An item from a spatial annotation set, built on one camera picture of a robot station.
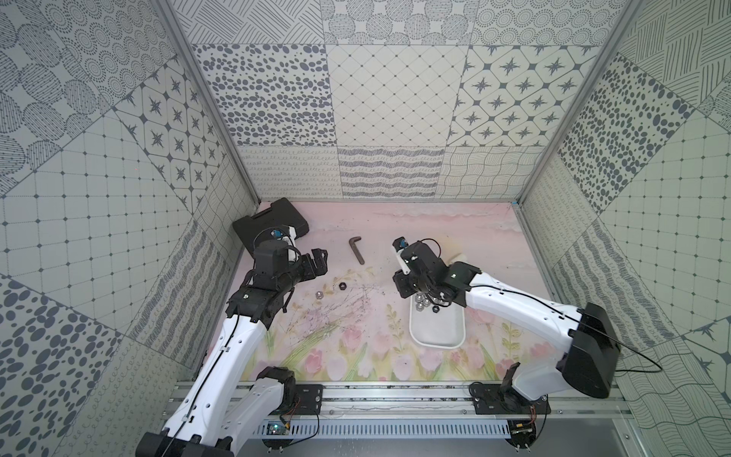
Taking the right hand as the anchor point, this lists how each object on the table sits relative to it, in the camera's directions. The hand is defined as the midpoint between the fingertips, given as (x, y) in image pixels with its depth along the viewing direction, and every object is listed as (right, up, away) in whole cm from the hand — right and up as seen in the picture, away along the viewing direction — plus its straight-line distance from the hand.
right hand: (403, 278), depth 81 cm
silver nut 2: (-27, -8, +12) cm, 30 cm away
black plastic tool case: (-46, +20, +30) cm, 58 cm away
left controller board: (-33, -37, -9) cm, 50 cm away
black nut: (-19, -5, +14) cm, 25 cm away
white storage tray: (+12, -17, +8) cm, 22 cm away
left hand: (-26, +9, -6) cm, 28 cm away
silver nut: (+6, -11, +9) cm, 16 cm away
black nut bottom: (+11, -12, +9) cm, 19 cm away
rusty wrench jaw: (-17, +8, +26) cm, 32 cm away
